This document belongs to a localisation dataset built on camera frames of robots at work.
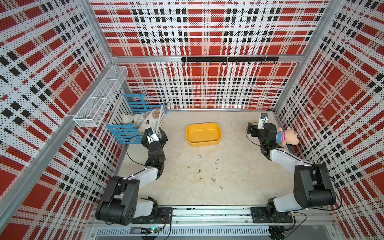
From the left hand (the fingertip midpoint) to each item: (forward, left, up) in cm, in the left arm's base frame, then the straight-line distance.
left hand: (156, 127), depth 84 cm
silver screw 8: (-16, -35, -22) cm, 44 cm away
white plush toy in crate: (+18, +17, -15) cm, 29 cm away
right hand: (+7, -60, -2) cm, 60 cm away
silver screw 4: (-18, -24, -20) cm, 36 cm away
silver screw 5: (-22, -25, -21) cm, 39 cm away
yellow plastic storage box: (+10, -26, -21) cm, 35 cm away
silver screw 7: (-27, -37, -21) cm, 50 cm away
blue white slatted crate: (+34, +28, -13) cm, 46 cm away
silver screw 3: (-15, -18, -21) cm, 31 cm away
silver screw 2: (-10, -36, -21) cm, 43 cm away
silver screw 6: (-23, -33, -21) cm, 45 cm away
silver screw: (-7, -25, -21) cm, 34 cm away
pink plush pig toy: (+3, -82, -14) cm, 84 cm away
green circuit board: (-47, -2, -19) cm, 51 cm away
